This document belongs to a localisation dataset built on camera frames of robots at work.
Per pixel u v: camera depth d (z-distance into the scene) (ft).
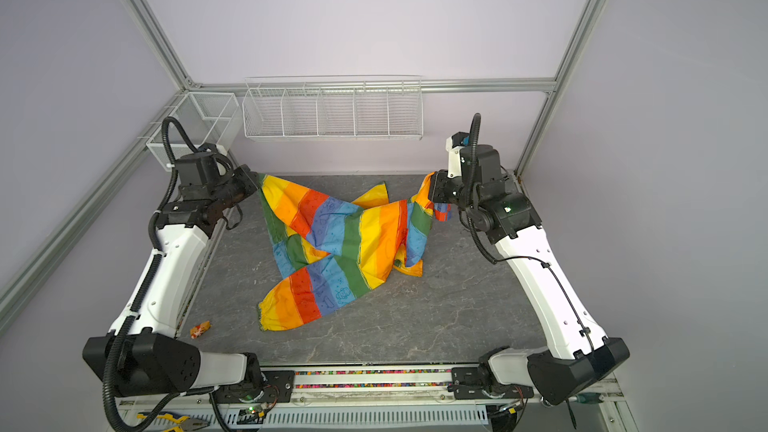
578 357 1.22
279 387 2.42
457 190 1.84
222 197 2.00
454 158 1.95
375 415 2.32
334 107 3.21
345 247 2.65
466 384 2.42
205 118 3.22
